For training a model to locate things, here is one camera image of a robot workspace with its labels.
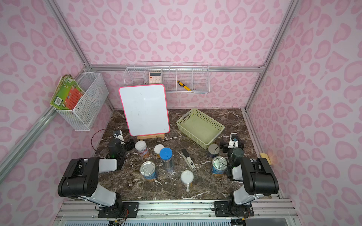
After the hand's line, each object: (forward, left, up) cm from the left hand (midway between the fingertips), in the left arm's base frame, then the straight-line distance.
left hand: (124, 137), depth 94 cm
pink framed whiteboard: (+11, -15, +15) cm, 24 cm away
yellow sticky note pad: (-9, -95, -10) cm, 96 cm away
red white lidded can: (-10, -14, +4) cm, 18 cm away
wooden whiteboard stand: (+3, -25, -4) cm, 25 cm away
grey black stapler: (-14, -43, -4) cm, 45 cm away
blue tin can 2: (-21, -60, +3) cm, 63 cm away
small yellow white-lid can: (-9, -23, 0) cm, 25 cm away
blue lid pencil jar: (-19, -31, +13) cm, 39 cm away
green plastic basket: (+13, -52, -8) cm, 54 cm away
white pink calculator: (+31, -21, +25) cm, 45 cm away
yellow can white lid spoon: (-28, -42, +6) cm, 51 cm away
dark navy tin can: (-12, -58, +3) cm, 59 cm away
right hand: (-2, -69, +5) cm, 69 cm away
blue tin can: (-23, -21, +3) cm, 31 cm away
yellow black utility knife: (+29, -39, +20) cm, 53 cm away
